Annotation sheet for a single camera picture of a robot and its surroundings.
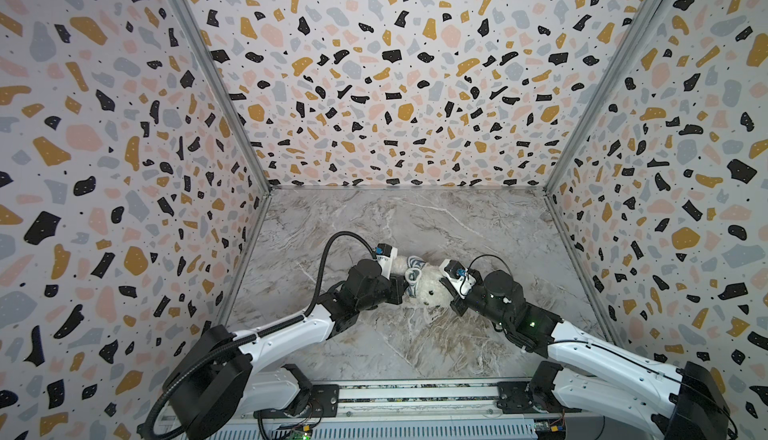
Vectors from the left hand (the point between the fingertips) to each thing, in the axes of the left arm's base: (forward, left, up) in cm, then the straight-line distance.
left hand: (418, 277), depth 78 cm
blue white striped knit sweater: (0, +1, +1) cm, 2 cm away
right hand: (-1, -5, +5) cm, 7 cm away
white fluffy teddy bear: (-3, -3, +1) cm, 5 cm away
